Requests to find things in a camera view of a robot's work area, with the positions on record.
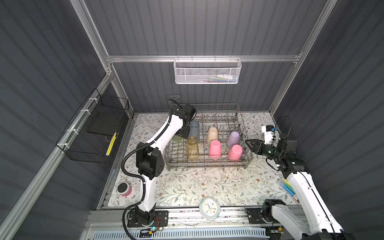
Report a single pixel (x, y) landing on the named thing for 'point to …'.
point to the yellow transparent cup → (192, 149)
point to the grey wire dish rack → (226, 118)
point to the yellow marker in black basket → (108, 153)
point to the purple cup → (233, 138)
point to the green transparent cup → (177, 139)
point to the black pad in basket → (105, 123)
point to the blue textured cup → (194, 129)
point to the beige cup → (212, 135)
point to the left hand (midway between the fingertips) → (179, 133)
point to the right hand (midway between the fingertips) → (250, 142)
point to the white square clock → (209, 208)
